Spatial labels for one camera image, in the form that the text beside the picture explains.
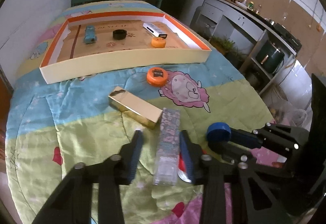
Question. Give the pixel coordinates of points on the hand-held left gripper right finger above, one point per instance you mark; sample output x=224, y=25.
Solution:
x=187, y=160

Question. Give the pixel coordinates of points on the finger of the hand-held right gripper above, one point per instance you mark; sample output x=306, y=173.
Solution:
x=244, y=137
x=226, y=150

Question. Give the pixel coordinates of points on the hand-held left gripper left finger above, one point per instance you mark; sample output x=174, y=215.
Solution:
x=135, y=157

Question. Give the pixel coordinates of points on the blue cap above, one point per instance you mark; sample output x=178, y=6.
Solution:
x=216, y=130

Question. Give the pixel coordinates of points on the clear patterned plastic box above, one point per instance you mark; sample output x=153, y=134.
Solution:
x=166, y=142

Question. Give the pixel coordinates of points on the gold rectangular box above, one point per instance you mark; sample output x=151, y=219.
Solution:
x=137, y=108

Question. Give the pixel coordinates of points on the orange cap with dark label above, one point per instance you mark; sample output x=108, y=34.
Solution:
x=156, y=78

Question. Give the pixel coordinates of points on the shallow orange-rimmed cardboard tray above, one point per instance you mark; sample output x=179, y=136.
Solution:
x=127, y=66

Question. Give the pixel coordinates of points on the plain orange cap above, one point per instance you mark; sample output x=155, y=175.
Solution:
x=158, y=42

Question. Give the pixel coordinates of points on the black cap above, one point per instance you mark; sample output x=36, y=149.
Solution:
x=119, y=37

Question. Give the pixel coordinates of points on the white printed rectangular box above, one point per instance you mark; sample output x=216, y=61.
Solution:
x=152, y=28

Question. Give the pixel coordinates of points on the teal rectangular packet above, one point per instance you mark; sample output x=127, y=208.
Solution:
x=89, y=34

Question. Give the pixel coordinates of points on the clear plastic bag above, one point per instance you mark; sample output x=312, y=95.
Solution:
x=293, y=114

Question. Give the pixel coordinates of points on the cartoon printed blanket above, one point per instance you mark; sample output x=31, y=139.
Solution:
x=76, y=117

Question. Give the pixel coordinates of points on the dark planter box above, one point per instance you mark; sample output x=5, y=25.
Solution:
x=234, y=55

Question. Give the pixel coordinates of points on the dark green cooker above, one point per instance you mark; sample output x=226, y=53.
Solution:
x=270, y=55

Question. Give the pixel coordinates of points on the yellow planter box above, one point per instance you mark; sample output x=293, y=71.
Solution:
x=219, y=44

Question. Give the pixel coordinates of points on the black gas stove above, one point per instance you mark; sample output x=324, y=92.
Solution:
x=287, y=34

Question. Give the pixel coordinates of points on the white kitchen counter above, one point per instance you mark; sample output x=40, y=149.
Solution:
x=229, y=9

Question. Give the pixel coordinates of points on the yellow-green bottle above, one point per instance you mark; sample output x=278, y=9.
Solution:
x=250, y=5

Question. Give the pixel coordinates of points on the brown wooden door frame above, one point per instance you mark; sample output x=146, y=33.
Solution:
x=5, y=86

